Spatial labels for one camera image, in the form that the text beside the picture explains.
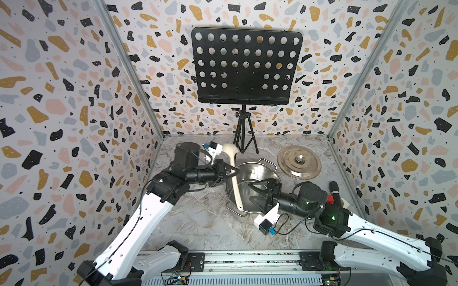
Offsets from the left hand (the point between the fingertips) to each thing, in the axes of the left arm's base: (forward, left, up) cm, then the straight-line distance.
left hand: (239, 172), depth 60 cm
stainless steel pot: (+11, -4, -17) cm, 21 cm away
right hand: (-4, -5, -1) cm, 7 cm away
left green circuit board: (-26, +26, -37) cm, 52 cm away
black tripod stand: (+39, -3, -20) cm, 44 cm away
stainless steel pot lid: (+30, -36, -35) cm, 59 cm away
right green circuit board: (-28, -37, -38) cm, 59 cm away
